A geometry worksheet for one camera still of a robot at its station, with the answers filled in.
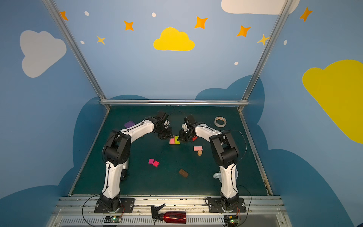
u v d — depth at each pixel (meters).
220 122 1.12
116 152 0.56
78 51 0.86
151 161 0.89
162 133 0.86
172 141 0.98
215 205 0.75
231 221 0.71
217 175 0.80
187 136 0.87
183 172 0.86
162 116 0.82
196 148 0.96
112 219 0.70
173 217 0.68
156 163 0.89
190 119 0.84
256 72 0.98
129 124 1.10
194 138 1.01
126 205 0.75
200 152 0.93
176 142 0.98
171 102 0.94
